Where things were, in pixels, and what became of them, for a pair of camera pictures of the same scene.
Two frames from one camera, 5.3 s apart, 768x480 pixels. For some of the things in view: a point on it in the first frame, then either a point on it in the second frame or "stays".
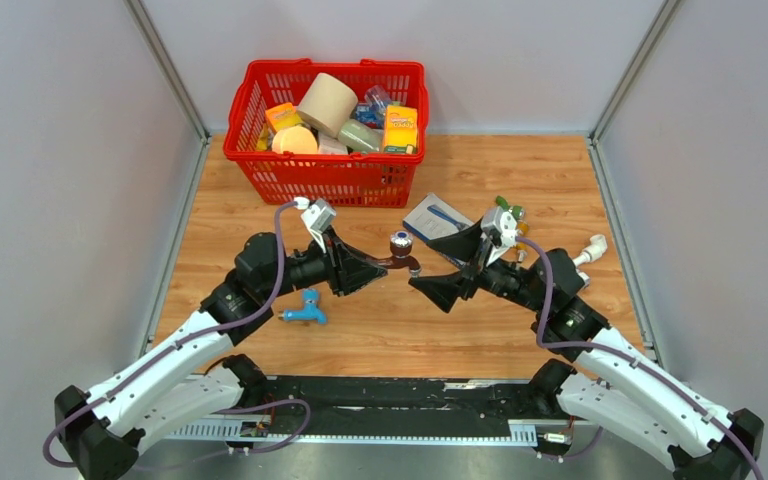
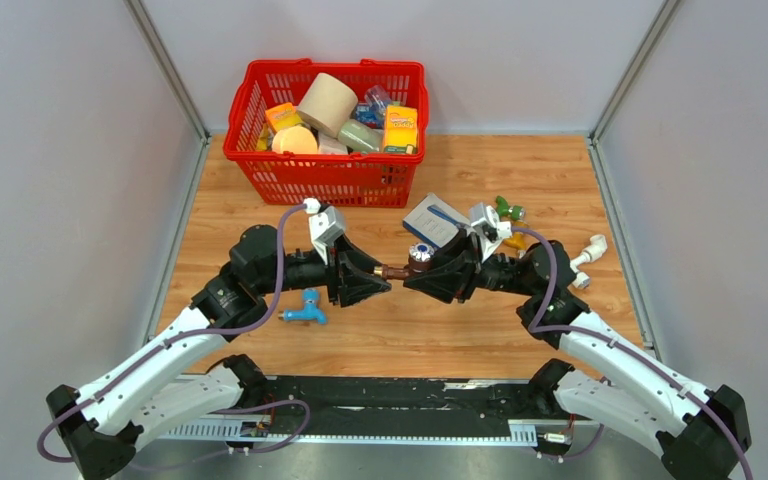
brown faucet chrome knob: x=401 y=244 to x=420 y=259
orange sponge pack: x=283 y=116 stays
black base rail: x=389 y=410 stays
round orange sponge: x=295 y=138 stays
